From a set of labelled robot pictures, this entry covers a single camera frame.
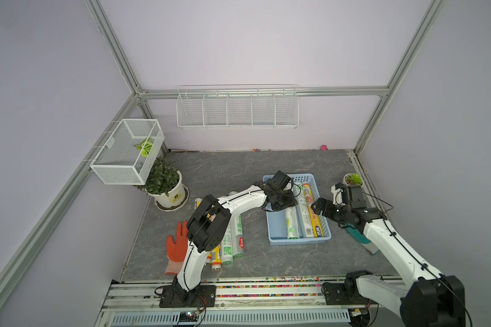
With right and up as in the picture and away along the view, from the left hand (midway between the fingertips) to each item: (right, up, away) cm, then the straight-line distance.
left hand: (295, 205), depth 88 cm
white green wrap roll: (+4, -4, +2) cm, 6 cm away
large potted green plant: (-57, +9, 0) cm, 58 cm away
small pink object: (+25, +30, +36) cm, 53 cm away
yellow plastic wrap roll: (+9, -6, +1) cm, 11 cm away
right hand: (+9, 0, -3) cm, 10 cm away
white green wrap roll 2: (-25, -14, -5) cm, 29 cm away
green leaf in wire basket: (-63, +25, -6) cm, 68 cm away
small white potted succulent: (+29, +11, +8) cm, 32 cm away
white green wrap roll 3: (-29, -15, -7) cm, 34 cm away
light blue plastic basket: (-8, -8, +2) cm, 11 cm away
